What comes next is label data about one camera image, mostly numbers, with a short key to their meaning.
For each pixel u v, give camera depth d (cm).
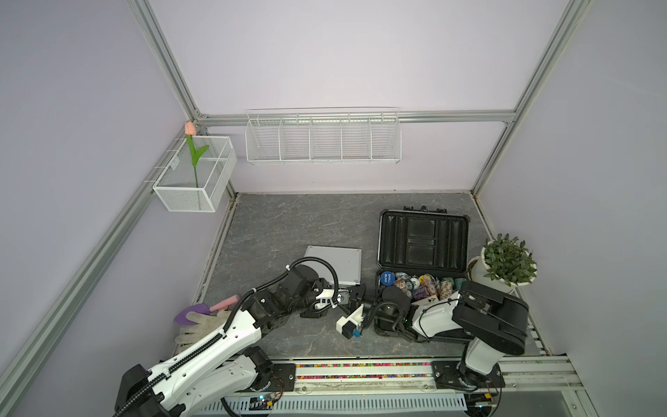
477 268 91
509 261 79
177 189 71
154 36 73
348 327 65
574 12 70
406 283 86
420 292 84
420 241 95
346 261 87
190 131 85
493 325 46
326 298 63
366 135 102
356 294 70
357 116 91
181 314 86
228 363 60
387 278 87
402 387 74
